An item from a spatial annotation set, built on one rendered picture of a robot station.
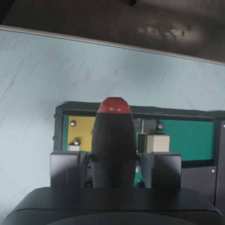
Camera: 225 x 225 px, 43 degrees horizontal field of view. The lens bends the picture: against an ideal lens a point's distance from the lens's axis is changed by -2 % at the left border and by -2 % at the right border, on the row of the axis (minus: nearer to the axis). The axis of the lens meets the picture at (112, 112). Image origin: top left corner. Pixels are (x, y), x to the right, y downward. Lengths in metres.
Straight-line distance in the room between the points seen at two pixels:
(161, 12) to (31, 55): 1.44
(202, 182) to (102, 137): 0.19
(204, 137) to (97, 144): 0.20
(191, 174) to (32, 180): 0.16
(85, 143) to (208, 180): 0.15
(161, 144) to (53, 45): 0.13
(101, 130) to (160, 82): 0.16
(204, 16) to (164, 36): 0.35
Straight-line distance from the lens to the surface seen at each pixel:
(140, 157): 0.16
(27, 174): 0.26
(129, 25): 1.52
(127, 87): 0.29
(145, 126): 0.27
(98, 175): 0.16
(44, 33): 0.26
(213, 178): 0.34
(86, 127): 0.26
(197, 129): 0.33
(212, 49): 1.89
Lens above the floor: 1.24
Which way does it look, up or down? 61 degrees down
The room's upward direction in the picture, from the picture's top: 93 degrees clockwise
